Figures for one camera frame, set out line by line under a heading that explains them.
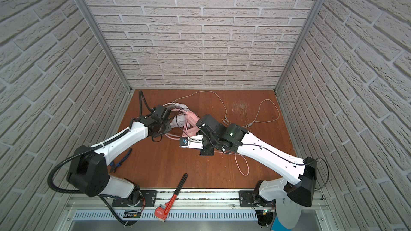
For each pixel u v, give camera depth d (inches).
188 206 29.0
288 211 27.7
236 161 33.6
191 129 32.7
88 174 16.6
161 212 27.3
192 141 21.7
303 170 15.8
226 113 41.8
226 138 18.6
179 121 36.3
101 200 27.9
